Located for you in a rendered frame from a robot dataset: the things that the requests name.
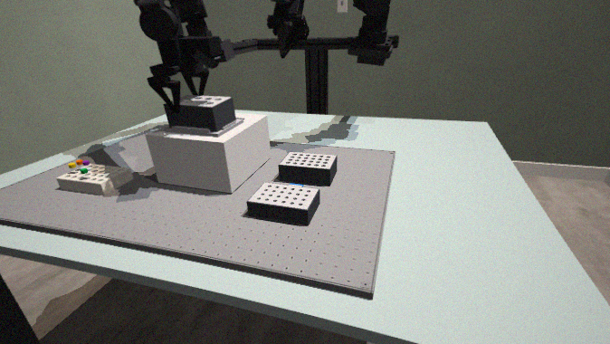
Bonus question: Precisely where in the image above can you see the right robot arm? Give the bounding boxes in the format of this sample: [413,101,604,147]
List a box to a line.
[133,0,223,69]

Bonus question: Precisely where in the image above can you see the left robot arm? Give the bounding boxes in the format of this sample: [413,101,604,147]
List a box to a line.
[271,0,393,52]

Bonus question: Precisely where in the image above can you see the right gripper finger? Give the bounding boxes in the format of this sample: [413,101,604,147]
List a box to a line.
[181,70,209,96]
[148,81,180,113]

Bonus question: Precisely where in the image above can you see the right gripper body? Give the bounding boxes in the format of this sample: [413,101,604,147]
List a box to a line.
[147,42,208,82]

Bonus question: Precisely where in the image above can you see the cream tube rack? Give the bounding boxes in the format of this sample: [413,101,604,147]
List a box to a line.
[56,164,134,195]

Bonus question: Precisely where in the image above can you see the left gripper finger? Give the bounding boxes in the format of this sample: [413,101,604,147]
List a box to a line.
[275,24,284,55]
[281,24,299,59]

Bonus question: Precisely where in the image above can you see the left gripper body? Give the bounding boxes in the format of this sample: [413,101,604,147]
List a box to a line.
[267,14,310,40]

